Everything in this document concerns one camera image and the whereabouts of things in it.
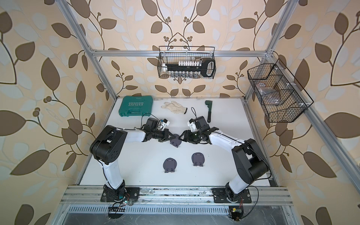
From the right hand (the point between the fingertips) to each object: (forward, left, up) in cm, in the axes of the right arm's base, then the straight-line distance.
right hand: (182, 139), depth 88 cm
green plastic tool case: (+31, +36, -1) cm, 47 cm away
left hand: (+4, +6, -2) cm, 8 cm away
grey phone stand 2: (-10, -9, -8) cm, 16 cm away
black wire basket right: (+8, -54, +25) cm, 60 cm away
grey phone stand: (-13, +8, -7) cm, 17 cm away
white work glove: (+34, +6, -7) cm, 35 cm away
